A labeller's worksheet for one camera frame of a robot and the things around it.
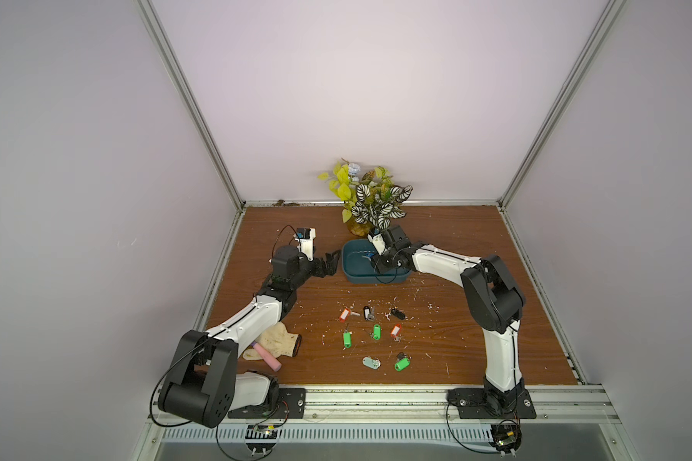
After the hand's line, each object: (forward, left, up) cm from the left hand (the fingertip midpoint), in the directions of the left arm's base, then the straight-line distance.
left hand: (330, 248), depth 85 cm
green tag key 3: (-27, -22, -17) cm, 39 cm away
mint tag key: (-28, -12, -16) cm, 35 cm away
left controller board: (-44, +15, -19) cm, 51 cm away
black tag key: (-14, -11, -17) cm, 25 cm away
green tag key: (-21, -5, -18) cm, 28 cm away
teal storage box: (+3, -9, -16) cm, 18 cm away
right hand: (+7, -15, -12) cm, 21 cm away
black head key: (-13, -21, -17) cm, 30 cm away
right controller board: (-44, -46, -19) cm, 66 cm away
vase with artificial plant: (+15, -12, +6) cm, 21 cm away
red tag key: (-13, -5, -17) cm, 22 cm away
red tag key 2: (-19, -20, -17) cm, 32 cm away
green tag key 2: (-19, -14, -17) cm, 29 cm away
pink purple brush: (-27, +18, -17) cm, 36 cm away
